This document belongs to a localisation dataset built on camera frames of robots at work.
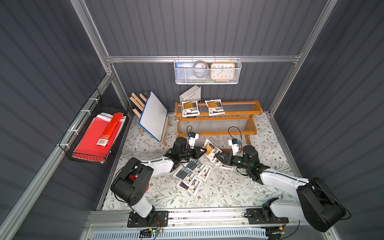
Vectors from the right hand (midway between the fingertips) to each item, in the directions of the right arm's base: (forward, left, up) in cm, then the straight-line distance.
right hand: (217, 157), depth 81 cm
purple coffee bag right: (0, -8, -13) cm, 15 cm away
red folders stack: (-5, +61, +16) cm, 64 cm away
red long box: (-1, +55, +16) cm, 58 cm away
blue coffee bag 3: (0, +12, -11) cm, 16 cm away
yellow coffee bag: (+20, +15, +18) cm, 31 cm away
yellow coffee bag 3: (+6, +2, -2) cm, 7 cm away
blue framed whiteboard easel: (+30, +42, -2) cm, 51 cm away
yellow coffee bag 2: (+22, +1, +17) cm, 28 cm away
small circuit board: (-33, +35, -15) cm, 51 cm away
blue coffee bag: (+2, -2, -11) cm, 11 cm away
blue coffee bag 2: (-5, +18, -11) cm, 22 cm away
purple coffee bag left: (-13, +14, -12) cm, 23 cm away
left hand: (+4, +5, 0) cm, 6 cm away
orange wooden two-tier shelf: (+39, -21, -13) cm, 46 cm away
